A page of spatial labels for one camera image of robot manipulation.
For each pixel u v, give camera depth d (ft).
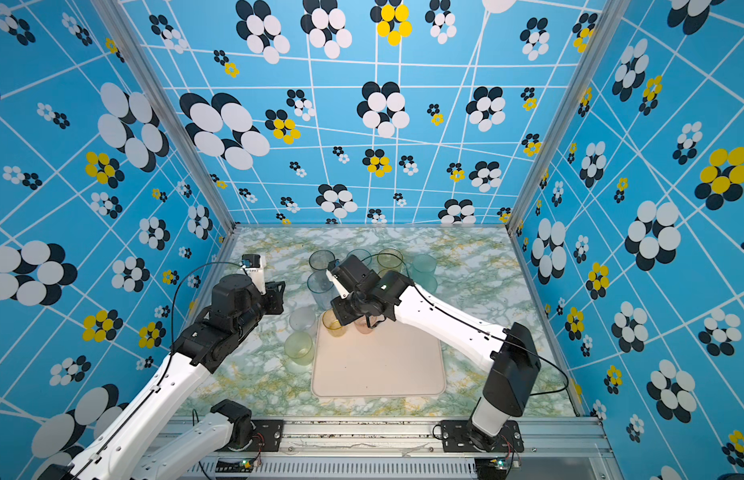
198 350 1.63
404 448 2.38
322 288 3.26
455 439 2.38
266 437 2.40
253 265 2.07
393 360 2.89
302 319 3.10
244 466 2.31
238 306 1.80
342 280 1.92
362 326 2.98
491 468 2.26
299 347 2.87
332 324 3.00
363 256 3.15
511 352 1.45
